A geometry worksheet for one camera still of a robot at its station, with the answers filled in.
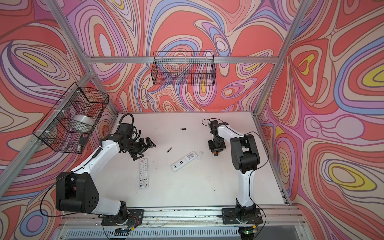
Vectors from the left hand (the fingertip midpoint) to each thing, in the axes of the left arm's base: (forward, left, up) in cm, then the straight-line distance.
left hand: (151, 148), depth 85 cm
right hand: (+4, -39, -13) cm, 42 cm away
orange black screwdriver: (+2, -39, -10) cm, 40 cm away
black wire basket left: (+3, +37, +18) cm, 41 cm away
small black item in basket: (-3, +31, +12) cm, 34 cm away
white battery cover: (+3, -29, -12) cm, 31 cm away
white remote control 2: (-11, +5, -11) cm, 16 cm away
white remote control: (-5, -15, -11) cm, 20 cm away
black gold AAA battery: (+6, -8, -12) cm, 16 cm away
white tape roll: (+5, +30, +19) cm, 36 cm away
